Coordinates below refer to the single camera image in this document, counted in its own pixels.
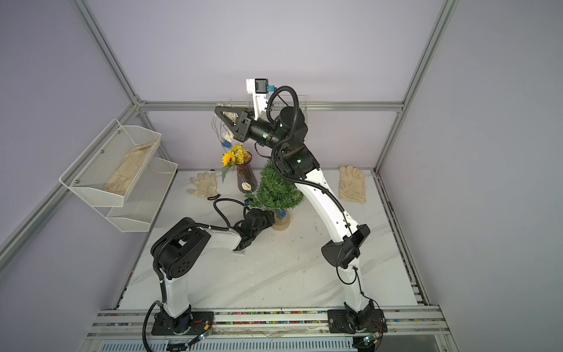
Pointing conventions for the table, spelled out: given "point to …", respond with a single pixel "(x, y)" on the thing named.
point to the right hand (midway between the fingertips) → (217, 116)
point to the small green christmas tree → (277, 194)
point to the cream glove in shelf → (121, 178)
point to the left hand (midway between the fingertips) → (271, 215)
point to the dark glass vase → (245, 173)
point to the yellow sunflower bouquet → (238, 155)
